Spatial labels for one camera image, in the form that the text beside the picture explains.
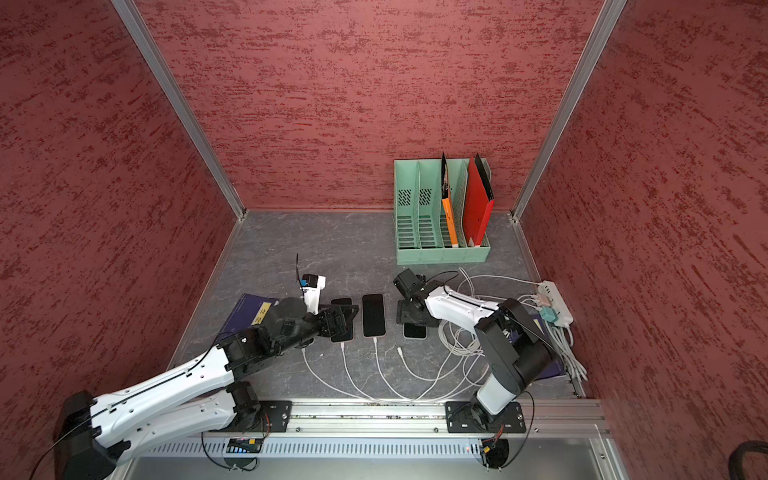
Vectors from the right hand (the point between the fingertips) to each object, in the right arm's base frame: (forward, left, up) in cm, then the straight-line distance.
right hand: (413, 322), depth 90 cm
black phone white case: (-4, +1, +3) cm, 5 cm away
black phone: (-4, +20, 0) cm, 20 cm away
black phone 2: (+3, +12, 0) cm, 13 cm away
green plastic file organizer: (+36, -6, +1) cm, 37 cm away
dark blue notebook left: (+5, +51, +2) cm, 52 cm away
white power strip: (+5, -47, 0) cm, 47 cm away
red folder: (+25, -20, +25) cm, 41 cm away
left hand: (-4, +18, +17) cm, 25 cm away
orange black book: (+24, -11, +28) cm, 38 cm away
